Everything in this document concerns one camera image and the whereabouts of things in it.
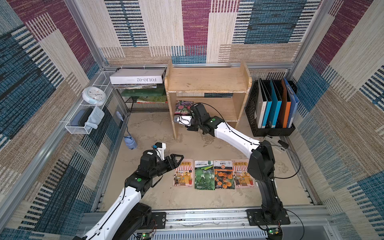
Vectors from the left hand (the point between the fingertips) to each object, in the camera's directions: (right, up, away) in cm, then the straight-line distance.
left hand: (180, 158), depth 77 cm
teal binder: (+51, +22, +14) cm, 58 cm away
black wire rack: (-31, +33, +42) cm, 62 cm away
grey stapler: (+60, +6, +22) cm, 64 cm away
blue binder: (+62, +30, +7) cm, 69 cm away
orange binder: (+61, +25, +13) cm, 67 cm away
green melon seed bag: (+13, -12, +11) cm, 21 cm away
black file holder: (+49, +28, +36) cm, 67 cm away
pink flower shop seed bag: (+34, -14, +9) cm, 38 cm away
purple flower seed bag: (0, +27, +17) cm, 32 cm away
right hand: (+3, +22, +11) cm, 25 cm away
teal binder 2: (+53, +27, +9) cm, 61 cm away
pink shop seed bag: (+1, -12, +10) cm, 16 cm away
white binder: (+45, +27, +9) cm, 53 cm away
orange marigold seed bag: (+24, -13, +10) cm, 29 cm away
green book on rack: (-18, +38, +23) cm, 48 cm away
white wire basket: (-47, +43, +13) cm, 65 cm away
